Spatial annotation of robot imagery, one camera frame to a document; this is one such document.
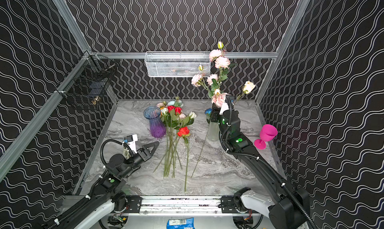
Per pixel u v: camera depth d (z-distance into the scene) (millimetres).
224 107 616
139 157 668
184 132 951
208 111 1079
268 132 990
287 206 380
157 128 1017
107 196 570
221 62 707
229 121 507
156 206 765
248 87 685
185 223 689
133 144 689
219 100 703
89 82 974
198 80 816
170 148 943
